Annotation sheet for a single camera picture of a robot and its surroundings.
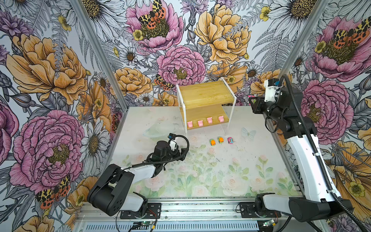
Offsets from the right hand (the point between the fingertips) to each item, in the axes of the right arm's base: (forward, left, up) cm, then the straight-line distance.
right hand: (250, 103), depth 68 cm
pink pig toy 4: (+10, +9, -22) cm, 25 cm away
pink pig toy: (+5, +28, -21) cm, 36 cm away
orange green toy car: (+5, +7, -38) cm, 39 cm away
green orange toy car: (+3, +13, -38) cm, 40 cm away
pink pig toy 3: (+9, +16, -21) cm, 28 cm away
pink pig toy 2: (+7, +22, -22) cm, 31 cm away
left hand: (-5, +34, -33) cm, 48 cm away
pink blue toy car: (+4, +1, -37) cm, 37 cm away
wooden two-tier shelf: (+9, +20, -7) cm, 23 cm away
